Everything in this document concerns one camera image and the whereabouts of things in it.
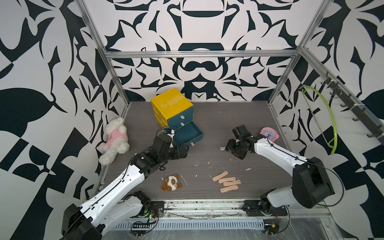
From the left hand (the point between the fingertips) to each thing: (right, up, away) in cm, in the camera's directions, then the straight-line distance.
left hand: (181, 145), depth 77 cm
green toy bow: (+68, +1, -11) cm, 69 cm away
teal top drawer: (-1, +14, +10) cm, 17 cm away
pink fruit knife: (+25, -20, +6) cm, 32 cm away
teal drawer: (+4, +3, +27) cm, 27 cm away
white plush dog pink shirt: (-37, +1, +9) cm, 38 cm away
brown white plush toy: (-5, -20, +2) cm, 21 cm away
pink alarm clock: (+58, +4, +22) cm, 62 cm away
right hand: (+26, -4, +11) cm, 29 cm away
